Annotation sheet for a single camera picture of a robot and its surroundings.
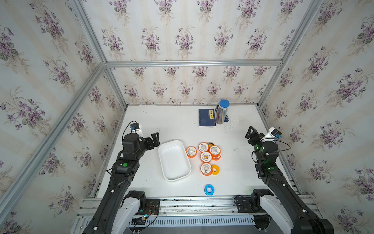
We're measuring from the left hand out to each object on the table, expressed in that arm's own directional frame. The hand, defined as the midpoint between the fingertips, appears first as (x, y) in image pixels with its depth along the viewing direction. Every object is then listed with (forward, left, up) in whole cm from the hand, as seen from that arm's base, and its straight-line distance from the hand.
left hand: (152, 133), depth 76 cm
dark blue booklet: (+28, -35, -20) cm, 49 cm away
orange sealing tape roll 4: (-4, -31, -19) cm, 37 cm away
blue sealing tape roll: (-23, -31, -22) cm, 44 cm away
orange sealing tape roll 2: (+2, -30, -19) cm, 35 cm away
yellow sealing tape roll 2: (+5, -35, -20) cm, 41 cm away
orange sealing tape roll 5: (-12, -30, -20) cm, 38 cm away
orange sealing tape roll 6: (-5, -38, -20) cm, 43 cm away
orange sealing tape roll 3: (-2, -37, -17) cm, 41 cm away
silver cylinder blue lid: (+23, -43, -7) cm, 49 cm away
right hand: (+3, -58, +1) cm, 58 cm away
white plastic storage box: (-7, -12, -21) cm, 25 cm away
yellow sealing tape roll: (-11, -36, -22) cm, 44 cm away
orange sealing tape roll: (0, -22, -21) cm, 30 cm away
